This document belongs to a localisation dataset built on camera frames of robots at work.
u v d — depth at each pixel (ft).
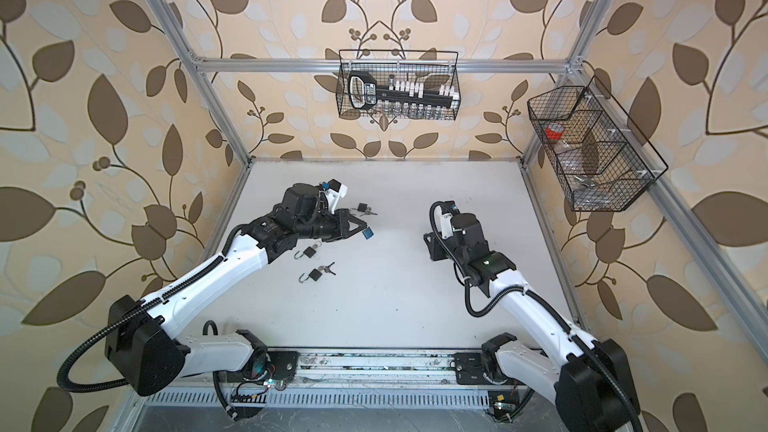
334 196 2.32
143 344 1.27
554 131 2.87
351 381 2.41
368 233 2.47
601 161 2.42
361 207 3.45
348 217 2.22
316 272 2.99
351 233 2.33
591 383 1.28
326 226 2.15
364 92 2.77
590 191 2.07
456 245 2.14
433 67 2.99
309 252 3.07
